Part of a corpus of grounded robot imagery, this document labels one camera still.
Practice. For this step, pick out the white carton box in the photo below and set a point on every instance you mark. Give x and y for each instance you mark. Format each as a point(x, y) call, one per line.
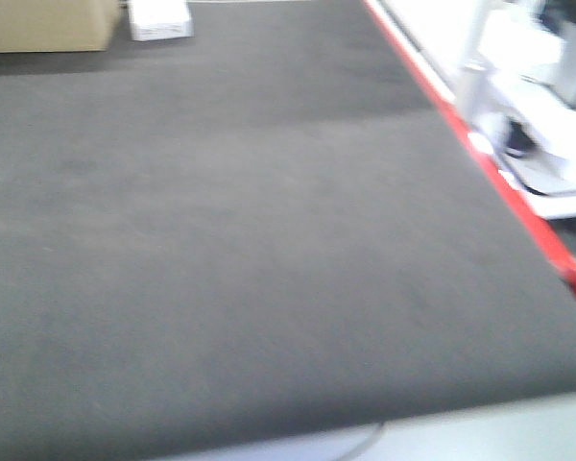
point(160, 21)

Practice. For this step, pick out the white machine housing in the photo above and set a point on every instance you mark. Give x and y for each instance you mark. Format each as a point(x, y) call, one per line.
point(537, 86)

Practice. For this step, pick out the brown cardboard box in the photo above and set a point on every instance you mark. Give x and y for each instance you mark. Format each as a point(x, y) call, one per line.
point(43, 26)

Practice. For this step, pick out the white metal post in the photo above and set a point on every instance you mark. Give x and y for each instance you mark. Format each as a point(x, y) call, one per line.
point(475, 57)

